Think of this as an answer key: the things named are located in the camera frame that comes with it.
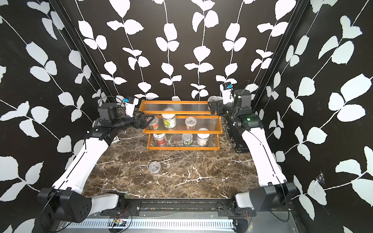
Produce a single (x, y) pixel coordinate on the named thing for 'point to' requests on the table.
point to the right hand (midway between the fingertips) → (215, 97)
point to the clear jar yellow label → (214, 98)
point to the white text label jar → (202, 139)
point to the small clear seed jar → (190, 122)
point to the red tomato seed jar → (160, 139)
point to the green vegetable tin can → (187, 139)
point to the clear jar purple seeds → (155, 167)
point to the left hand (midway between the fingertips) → (148, 112)
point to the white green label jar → (169, 120)
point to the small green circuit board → (117, 223)
